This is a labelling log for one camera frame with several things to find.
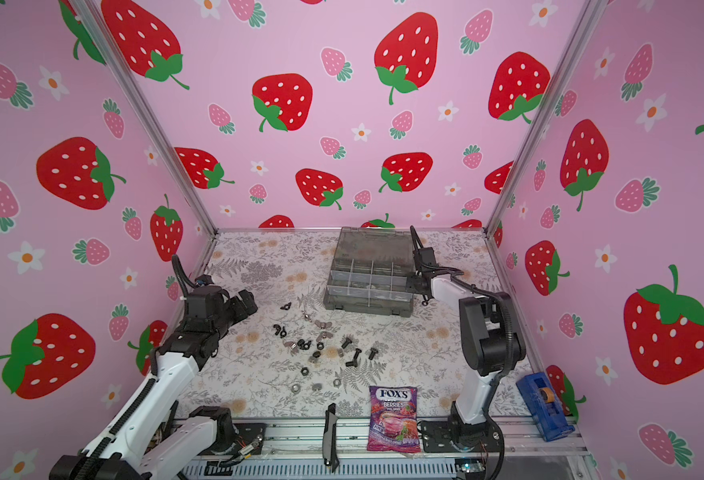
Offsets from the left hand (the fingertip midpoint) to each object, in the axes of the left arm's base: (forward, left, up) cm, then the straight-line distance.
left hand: (240, 299), depth 82 cm
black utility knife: (-31, -26, -15) cm, 44 cm away
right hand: (+14, -53, -10) cm, 56 cm away
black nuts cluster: (-7, -17, -16) cm, 24 cm away
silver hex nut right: (-17, -27, -16) cm, 36 cm away
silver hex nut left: (-19, -16, -16) cm, 30 cm away
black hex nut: (-14, -18, -16) cm, 28 cm away
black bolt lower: (-12, -32, -15) cm, 37 cm away
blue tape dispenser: (-24, -81, -11) cm, 86 cm away
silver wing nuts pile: (0, -22, -14) cm, 26 cm away
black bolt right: (-9, -38, -15) cm, 42 cm away
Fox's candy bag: (-27, -43, -14) cm, 52 cm away
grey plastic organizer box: (+20, -37, -12) cm, 44 cm away
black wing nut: (+7, -9, -15) cm, 19 cm away
